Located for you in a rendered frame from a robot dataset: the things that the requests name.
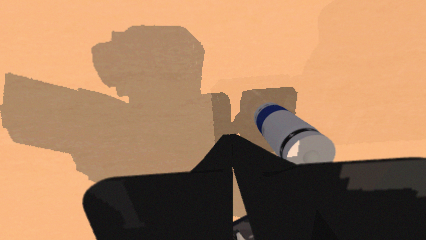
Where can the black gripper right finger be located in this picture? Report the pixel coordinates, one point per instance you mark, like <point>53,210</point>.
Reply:
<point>281,198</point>

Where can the silver and blue battery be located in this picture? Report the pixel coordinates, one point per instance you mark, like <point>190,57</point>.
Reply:
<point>292,138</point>

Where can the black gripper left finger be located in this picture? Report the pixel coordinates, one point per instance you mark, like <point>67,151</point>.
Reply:
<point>166,203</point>

